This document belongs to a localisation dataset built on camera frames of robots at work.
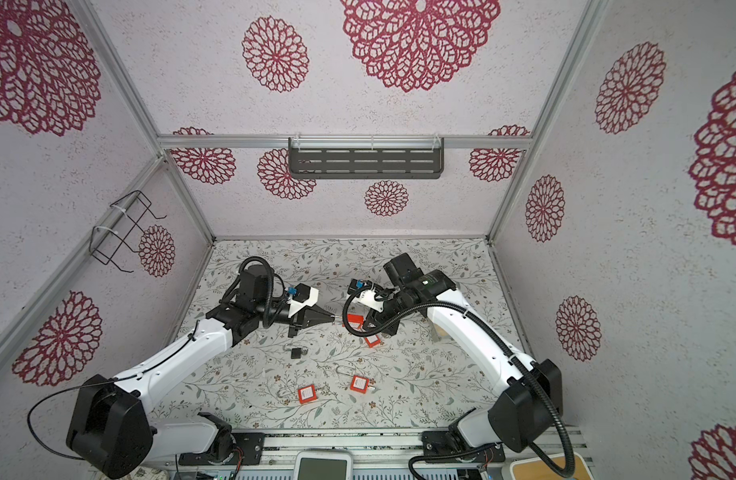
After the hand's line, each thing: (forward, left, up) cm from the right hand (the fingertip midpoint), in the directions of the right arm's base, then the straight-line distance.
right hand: (370, 314), depth 76 cm
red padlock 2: (-11, +3, -19) cm, 22 cm away
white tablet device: (-31, +10, -16) cm, 36 cm away
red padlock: (+2, -1, -20) cm, 20 cm away
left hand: (-3, +9, +2) cm, 10 cm away
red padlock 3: (-14, +17, -18) cm, 29 cm away
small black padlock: (-2, +22, -19) cm, 29 cm away
